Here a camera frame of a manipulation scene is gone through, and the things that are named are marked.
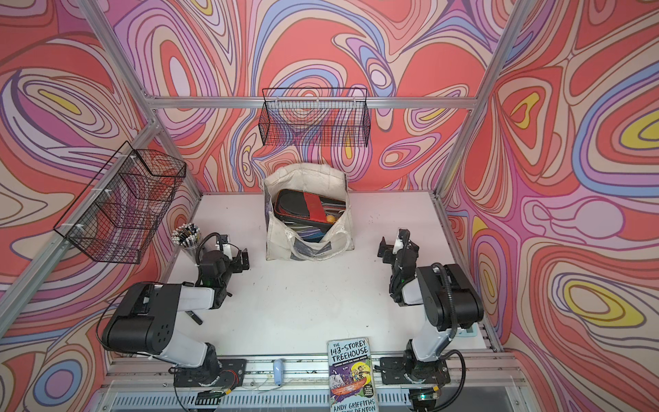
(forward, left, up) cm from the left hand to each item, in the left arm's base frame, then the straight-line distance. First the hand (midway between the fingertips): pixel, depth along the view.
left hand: (236, 250), depth 94 cm
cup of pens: (-3, +11, +12) cm, 17 cm away
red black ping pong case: (+10, -28, +14) cm, 32 cm away
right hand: (+2, -60, +1) cm, 60 cm away
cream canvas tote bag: (-3, -18, +9) cm, 20 cm away
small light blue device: (-38, -21, -4) cm, 44 cm away
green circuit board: (-44, -1, -8) cm, 45 cm away
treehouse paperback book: (-39, -41, -4) cm, 57 cm away
